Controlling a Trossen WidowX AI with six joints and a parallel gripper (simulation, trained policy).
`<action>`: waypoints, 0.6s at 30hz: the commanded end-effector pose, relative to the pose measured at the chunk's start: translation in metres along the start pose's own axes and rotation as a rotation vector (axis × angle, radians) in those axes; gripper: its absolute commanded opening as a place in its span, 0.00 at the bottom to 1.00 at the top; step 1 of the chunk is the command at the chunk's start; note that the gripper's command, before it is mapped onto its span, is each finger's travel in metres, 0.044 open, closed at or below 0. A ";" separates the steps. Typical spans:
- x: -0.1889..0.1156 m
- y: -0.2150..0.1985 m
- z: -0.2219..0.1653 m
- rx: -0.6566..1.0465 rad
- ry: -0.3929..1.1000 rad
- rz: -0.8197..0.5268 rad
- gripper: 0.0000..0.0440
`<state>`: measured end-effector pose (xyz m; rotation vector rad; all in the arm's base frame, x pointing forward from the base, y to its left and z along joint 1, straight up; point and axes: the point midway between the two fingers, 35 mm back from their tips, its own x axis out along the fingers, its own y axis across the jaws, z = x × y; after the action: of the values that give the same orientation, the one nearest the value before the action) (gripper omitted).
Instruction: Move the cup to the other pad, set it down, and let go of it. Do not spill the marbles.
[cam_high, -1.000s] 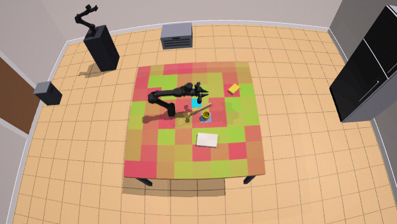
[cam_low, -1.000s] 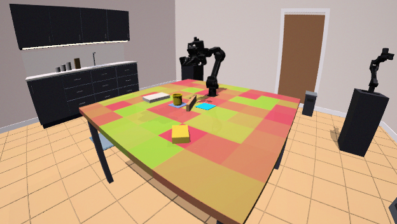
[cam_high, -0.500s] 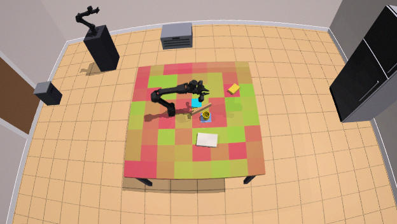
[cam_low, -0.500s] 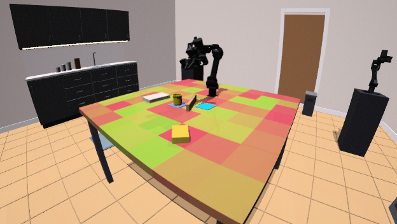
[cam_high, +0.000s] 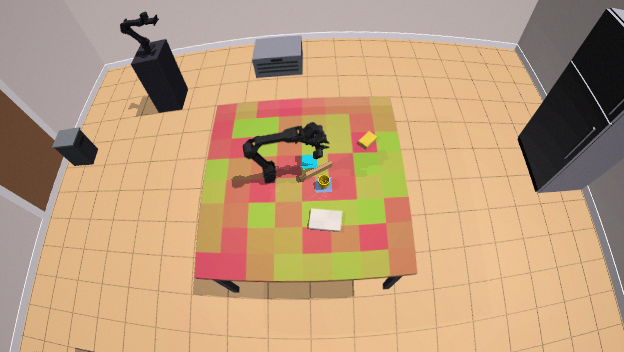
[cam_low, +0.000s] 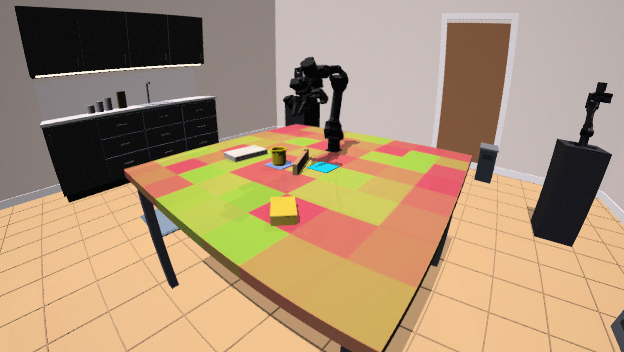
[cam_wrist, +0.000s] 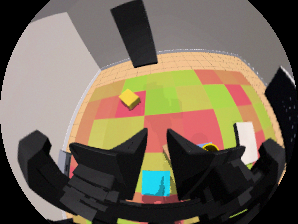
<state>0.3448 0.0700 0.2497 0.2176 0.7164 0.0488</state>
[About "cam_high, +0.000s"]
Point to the yellow block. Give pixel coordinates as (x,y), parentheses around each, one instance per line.
(367,140)

